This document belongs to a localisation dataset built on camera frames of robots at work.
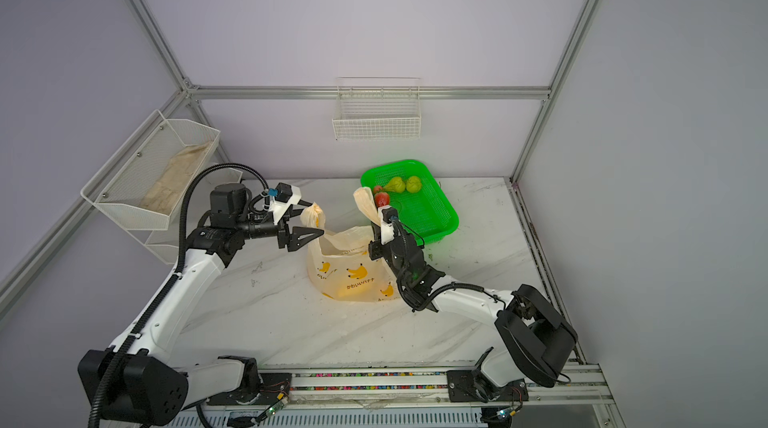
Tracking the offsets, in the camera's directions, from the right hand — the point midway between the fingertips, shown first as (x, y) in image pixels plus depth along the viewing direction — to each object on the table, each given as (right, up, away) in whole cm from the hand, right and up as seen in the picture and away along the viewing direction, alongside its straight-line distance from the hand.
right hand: (371, 221), depth 79 cm
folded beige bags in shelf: (-54, +7, -4) cm, 54 cm away
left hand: (-13, +1, -8) cm, 15 cm away
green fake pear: (+7, +12, +33) cm, 36 cm away
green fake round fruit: (+14, +13, +34) cm, 38 cm away
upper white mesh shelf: (-58, +10, -5) cm, 59 cm away
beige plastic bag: (-8, -11, -3) cm, 14 cm away
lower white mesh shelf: (-53, -6, -3) cm, 54 cm away
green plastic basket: (+19, +2, +31) cm, 36 cm away
